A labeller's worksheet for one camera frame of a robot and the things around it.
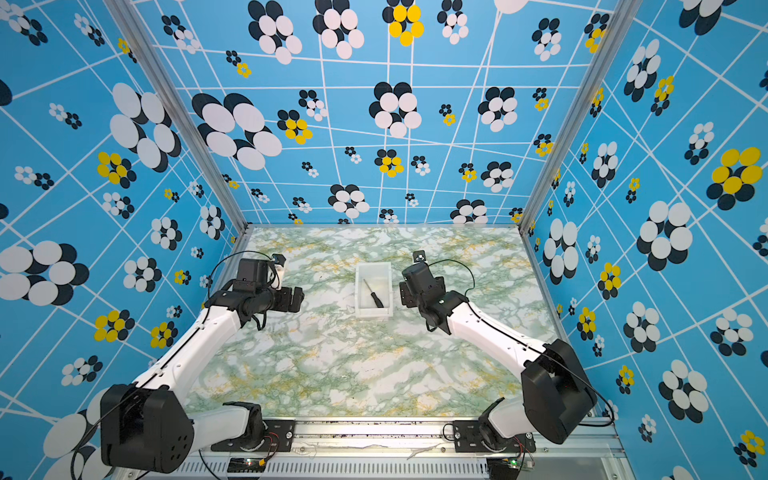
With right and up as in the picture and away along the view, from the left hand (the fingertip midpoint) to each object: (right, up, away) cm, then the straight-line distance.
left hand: (289, 291), depth 86 cm
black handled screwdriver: (+24, -3, +13) cm, 28 cm away
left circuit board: (-6, -41, -14) cm, 43 cm away
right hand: (+38, +2, +1) cm, 38 cm away
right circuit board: (+56, -40, -16) cm, 70 cm away
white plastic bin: (+25, +3, +18) cm, 31 cm away
